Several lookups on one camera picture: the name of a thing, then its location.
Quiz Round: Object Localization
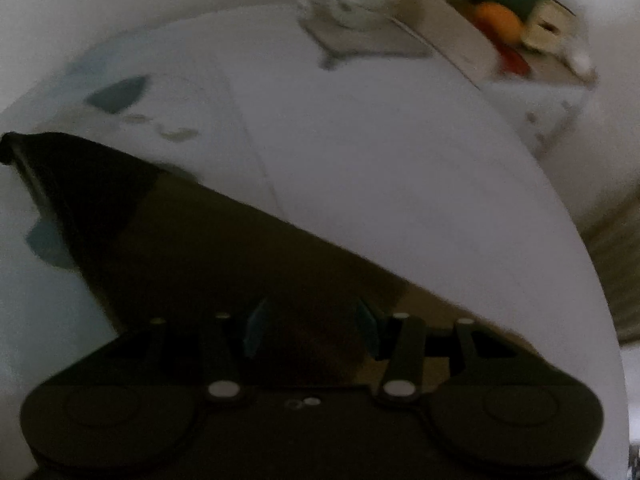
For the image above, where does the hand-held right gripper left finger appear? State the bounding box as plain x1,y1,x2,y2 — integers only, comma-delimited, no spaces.
100,297,271,406

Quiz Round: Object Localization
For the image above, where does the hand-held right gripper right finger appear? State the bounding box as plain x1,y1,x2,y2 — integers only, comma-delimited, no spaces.
354,297,523,407

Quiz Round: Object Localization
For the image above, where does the olive brown t-shirt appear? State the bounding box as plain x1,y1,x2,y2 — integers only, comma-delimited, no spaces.
0,131,508,391

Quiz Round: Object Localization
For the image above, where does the printed table mat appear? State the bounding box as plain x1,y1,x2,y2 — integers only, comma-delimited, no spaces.
0,30,618,411

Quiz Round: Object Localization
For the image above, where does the beige striped curtain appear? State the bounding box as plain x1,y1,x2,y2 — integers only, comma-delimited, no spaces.
580,195,640,346

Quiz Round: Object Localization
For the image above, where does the white side cabinet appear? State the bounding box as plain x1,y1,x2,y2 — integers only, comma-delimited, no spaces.
480,72,598,161

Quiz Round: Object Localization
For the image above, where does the beige storage box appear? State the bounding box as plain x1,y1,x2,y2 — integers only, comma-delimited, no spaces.
390,0,598,92

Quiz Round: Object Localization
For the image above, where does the orange fruit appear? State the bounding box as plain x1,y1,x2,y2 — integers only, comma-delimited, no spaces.
472,2,524,44

